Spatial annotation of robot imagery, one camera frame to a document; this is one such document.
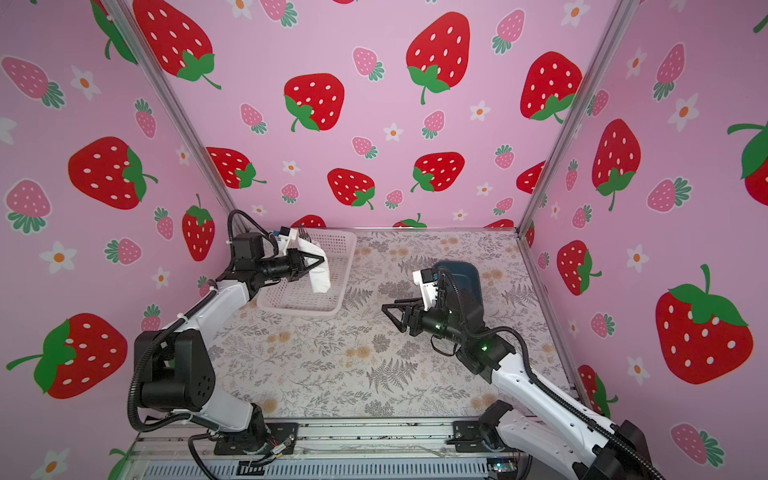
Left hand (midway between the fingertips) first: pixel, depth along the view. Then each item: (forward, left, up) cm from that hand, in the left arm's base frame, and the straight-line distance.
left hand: (323, 260), depth 82 cm
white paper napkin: (-5, 0, -1) cm, 5 cm away
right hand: (-17, -19, +3) cm, 25 cm away
